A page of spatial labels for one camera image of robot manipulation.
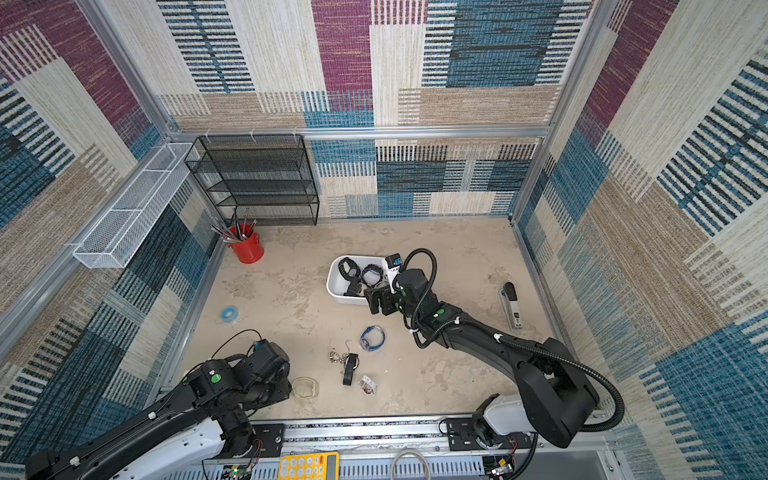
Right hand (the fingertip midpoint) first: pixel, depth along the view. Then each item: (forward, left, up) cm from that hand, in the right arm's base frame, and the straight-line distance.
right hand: (384, 289), depth 85 cm
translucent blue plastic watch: (-8, +4, -13) cm, 16 cm away
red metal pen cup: (+24, +49, -10) cm, 55 cm away
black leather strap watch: (-16, +9, -13) cm, 23 cm away
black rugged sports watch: (+15, +4, -10) cm, 18 cm away
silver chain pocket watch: (-14, +14, -13) cm, 24 cm away
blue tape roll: (0, +49, -13) cm, 51 cm away
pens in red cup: (+26, +51, -3) cm, 58 cm away
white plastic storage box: (+10, +16, -13) cm, 23 cm away
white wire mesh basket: (+7, +62, +21) cm, 66 cm away
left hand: (-24, +24, -9) cm, 35 cm away
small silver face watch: (-23, +4, -10) cm, 25 cm away
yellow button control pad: (-39, +16, -11) cm, 44 cm away
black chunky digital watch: (+14, +12, -11) cm, 22 cm away
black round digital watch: (+6, +10, -8) cm, 14 cm away
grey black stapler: (+2, -39, -11) cm, 40 cm away
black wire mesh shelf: (+43, +43, +6) cm, 62 cm away
